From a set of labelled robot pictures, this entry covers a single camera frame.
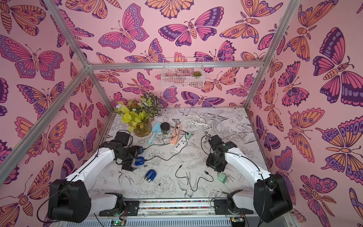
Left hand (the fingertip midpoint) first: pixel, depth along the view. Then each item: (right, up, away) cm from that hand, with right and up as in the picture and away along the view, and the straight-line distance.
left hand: (143, 155), depth 85 cm
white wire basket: (+24, +54, +10) cm, 60 cm away
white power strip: (+23, +5, +10) cm, 26 cm away
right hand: (+40, -6, -3) cm, 40 cm away
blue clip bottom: (+5, -11, -3) cm, 12 cm away
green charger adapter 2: (+47, -12, -3) cm, 49 cm away
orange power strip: (+18, +11, +18) cm, 28 cm away
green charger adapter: (+28, +11, +9) cm, 31 cm away
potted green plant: (-4, +26, +6) cm, 27 cm away
